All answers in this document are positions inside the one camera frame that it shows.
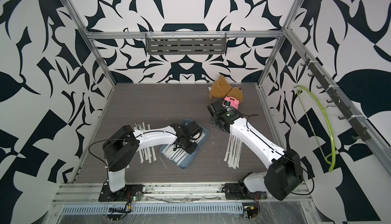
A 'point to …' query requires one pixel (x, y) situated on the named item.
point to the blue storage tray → (188, 160)
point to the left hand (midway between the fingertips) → (193, 145)
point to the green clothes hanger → (330, 128)
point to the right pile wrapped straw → (233, 151)
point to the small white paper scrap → (163, 162)
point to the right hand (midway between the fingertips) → (216, 120)
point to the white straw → (176, 156)
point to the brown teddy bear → (221, 88)
